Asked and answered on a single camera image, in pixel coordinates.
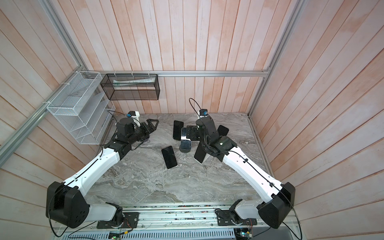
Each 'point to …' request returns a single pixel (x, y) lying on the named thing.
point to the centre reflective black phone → (185, 144)
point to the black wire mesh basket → (131, 86)
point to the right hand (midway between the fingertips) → (193, 127)
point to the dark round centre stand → (184, 150)
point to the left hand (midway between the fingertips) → (155, 126)
